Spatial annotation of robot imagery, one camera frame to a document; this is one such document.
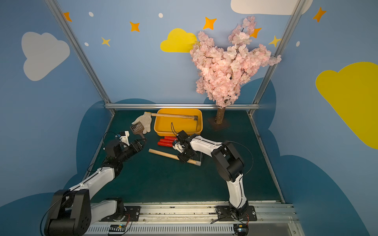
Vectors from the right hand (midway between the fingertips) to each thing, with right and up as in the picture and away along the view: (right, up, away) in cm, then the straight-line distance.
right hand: (185, 157), depth 95 cm
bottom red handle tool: (-14, +8, +5) cm, 17 cm away
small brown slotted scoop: (-36, +18, +13) cm, 43 cm away
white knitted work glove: (-33, +25, +21) cm, 47 cm away
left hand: (-24, +13, -9) cm, 29 cm away
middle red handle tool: (-12, +10, +7) cm, 18 cm away
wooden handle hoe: (-7, 0, -2) cm, 7 cm away
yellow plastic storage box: (-12, +20, +15) cm, 28 cm away
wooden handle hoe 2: (+7, +27, +20) cm, 34 cm away
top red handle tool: (-11, +12, +9) cm, 18 cm away
